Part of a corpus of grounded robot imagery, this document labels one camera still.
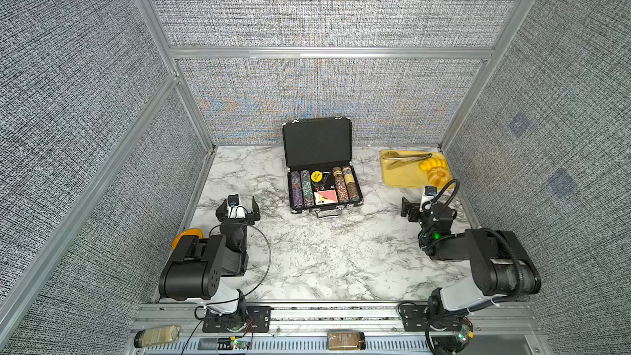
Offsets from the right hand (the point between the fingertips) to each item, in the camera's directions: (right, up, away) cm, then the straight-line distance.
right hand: (417, 191), depth 92 cm
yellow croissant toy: (+14, +11, +17) cm, 25 cm away
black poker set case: (-37, +14, +15) cm, 42 cm away
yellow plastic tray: (+5, +6, +20) cm, 22 cm away
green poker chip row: (-42, -1, +6) cm, 42 cm away
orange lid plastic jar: (-79, -13, -10) cm, 81 cm away
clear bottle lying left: (-81, -37, -24) cm, 93 cm away
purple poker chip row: (-46, -2, +5) cm, 46 cm away
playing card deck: (-34, -3, +6) cm, 35 cm away
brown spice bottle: (-30, -39, -25) cm, 55 cm away
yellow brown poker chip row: (-24, +2, +8) cm, 25 cm away
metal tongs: (+3, +13, +23) cm, 26 cm away
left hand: (-64, -1, -4) cm, 65 cm away
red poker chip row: (-28, +1, +8) cm, 29 cm away
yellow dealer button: (-38, +6, +11) cm, 40 cm away
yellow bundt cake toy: (+14, +5, +11) cm, 18 cm away
